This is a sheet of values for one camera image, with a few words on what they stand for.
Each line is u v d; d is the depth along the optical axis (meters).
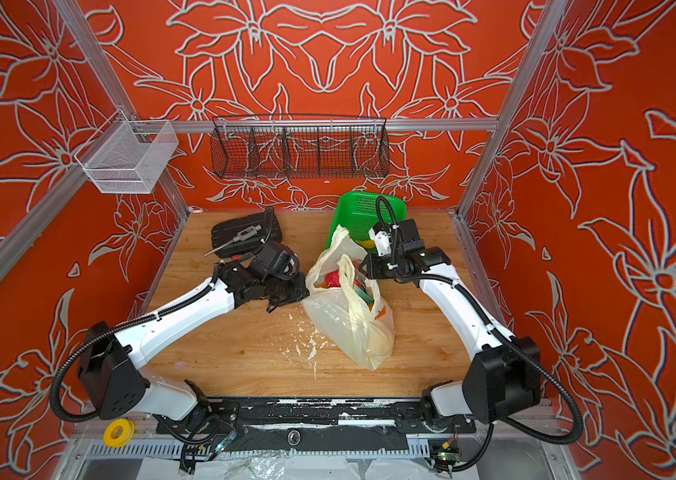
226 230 1.06
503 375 0.40
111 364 0.40
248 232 1.03
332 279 0.87
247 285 0.55
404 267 0.57
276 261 0.61
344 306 0.74
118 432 0.71
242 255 1.04
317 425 0.73
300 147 0.98
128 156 0.92
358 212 1.18
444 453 0.69
